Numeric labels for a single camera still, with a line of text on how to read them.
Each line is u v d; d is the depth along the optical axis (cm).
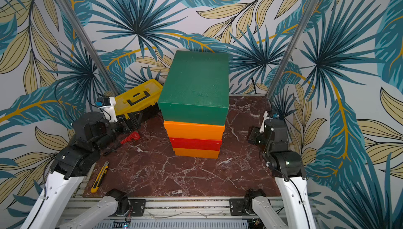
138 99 93
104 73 105
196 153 89
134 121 55
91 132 43
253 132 58
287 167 41
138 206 73
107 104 52
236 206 73
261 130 57
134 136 96
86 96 92
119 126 54
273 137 45
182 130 64
